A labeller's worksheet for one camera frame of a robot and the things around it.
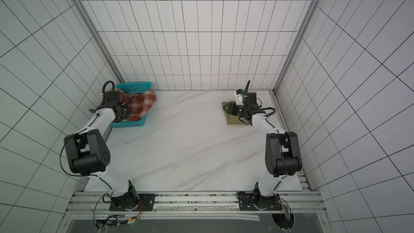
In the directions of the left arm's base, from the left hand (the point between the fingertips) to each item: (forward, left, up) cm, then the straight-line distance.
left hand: (127, 116), depth 92 cm
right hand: (+5, -59, +4) cm, 59 cm away
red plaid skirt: (+17, 0, -9) cm, 19 cm away
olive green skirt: (-7, -60, +8) cm, 61 cm away
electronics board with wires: (-49, -2, -13) cm, 51 cm away
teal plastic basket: (+34, +12, -11) cm, 38 cm away
